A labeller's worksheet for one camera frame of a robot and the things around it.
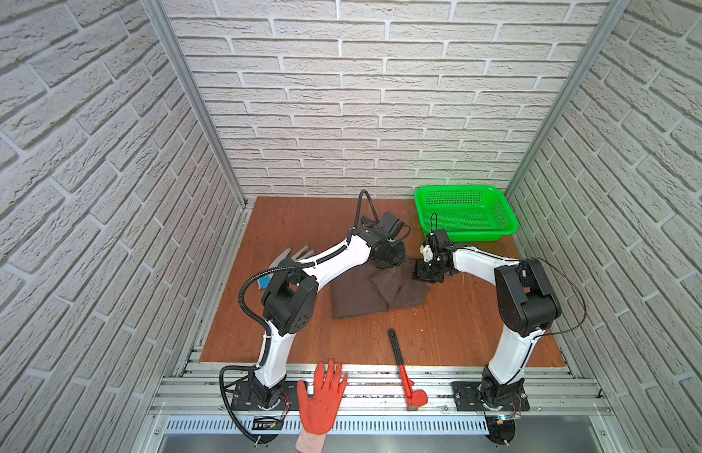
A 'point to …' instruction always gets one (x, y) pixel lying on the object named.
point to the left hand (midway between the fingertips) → (413, 258)
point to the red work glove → (320, 411)
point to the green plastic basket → (473, 213)
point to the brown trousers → (370, 290)
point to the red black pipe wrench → (415, 398)
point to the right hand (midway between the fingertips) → (419, 276)
